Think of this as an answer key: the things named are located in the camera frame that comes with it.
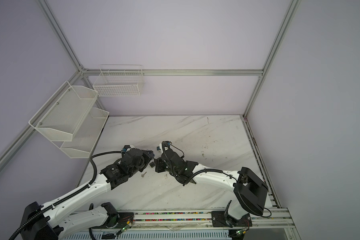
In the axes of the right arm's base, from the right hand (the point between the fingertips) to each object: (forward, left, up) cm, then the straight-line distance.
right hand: (152, 161), depth 76 cm
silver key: (-1, +9, -16) cm, 18 cm away
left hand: (+4, 0, +1) cm, 4 cm away
